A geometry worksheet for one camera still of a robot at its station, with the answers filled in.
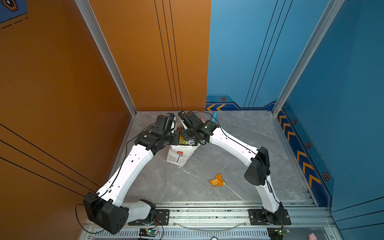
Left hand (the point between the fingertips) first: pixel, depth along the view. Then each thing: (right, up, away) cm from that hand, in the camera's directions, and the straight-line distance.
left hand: (176, 133), depth 77 cm
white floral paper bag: (+2, -11, +1) cm, 11 cm away
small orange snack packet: (+23, -27, +7) cm, 36 cm away
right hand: (+3, +1, +7) cm, 8 cm away
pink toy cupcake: (+15, +9, +35) cm, 39 cm away
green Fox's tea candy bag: (+8, -5, +4) cm, 10 cm away
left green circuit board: (-13, -47, -6) cm, 49 cm away
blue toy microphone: (+25, +12, +39) cm, 48 cm away
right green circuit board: (+48, -47, -7) cm, 68 cm away
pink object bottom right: (+63, -46, -10) cm, 78 cm away
